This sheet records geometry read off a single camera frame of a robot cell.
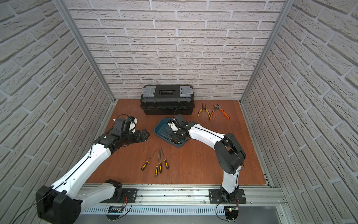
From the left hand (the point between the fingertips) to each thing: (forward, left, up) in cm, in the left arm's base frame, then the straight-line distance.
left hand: (145, 132), depth 80 cm
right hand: (+4, -19, -10) cm, 22 cm away
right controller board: (-38, -48, -17) cm, 63 cm away
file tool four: (-11, -11, -16) cm, 22 cm away
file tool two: (-15, -6, -16) cm, 23 cm away
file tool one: (-15, +2, -17) cm, 23 cm away
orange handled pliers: (+35, -53, -15) cm, 65 cm away
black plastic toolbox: (+28, -10, -1) cm, 30 cm away
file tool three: (-13, -8, -17) cm, 23 cm away
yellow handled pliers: (+33, -41, -15) cm, 55 cm away
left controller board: (-37, +14, -20) cm, 44 cm away
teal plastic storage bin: (+13, -7, -16) cm, 22 cm away
